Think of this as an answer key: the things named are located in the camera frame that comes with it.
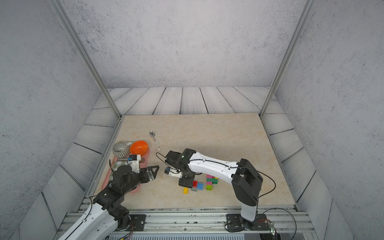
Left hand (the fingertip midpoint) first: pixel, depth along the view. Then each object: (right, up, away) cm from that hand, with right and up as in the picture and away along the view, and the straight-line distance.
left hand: (155, 168), depth 79 cm
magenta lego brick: (+29, -10, +7) cm, 31 cm away
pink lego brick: (+29, -7, +8) cm, 31 cm away
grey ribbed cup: (-28, +7, +20) cm, 35 cm away
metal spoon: (-10, +16, +29) cm, 34 cm away
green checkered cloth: (-28, -2, +12) cm, 31 cm away
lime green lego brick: (+28, -11, +4) cm, 31 cm away
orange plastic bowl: (-16, +8, +20) cm, 27 cm away
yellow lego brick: (+16, -13, +4) cm, 21 cm away
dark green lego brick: (+32, -9, +6) cm, 33 cm away
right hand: (+18, -5, 0) cm, 19 cm away
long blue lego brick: (+23, -10, +2) cm, 25 cm away
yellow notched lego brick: (+33, -7, +6) cm, 34 cm away
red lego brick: (+21, -7, -1) cm, 22 cm away
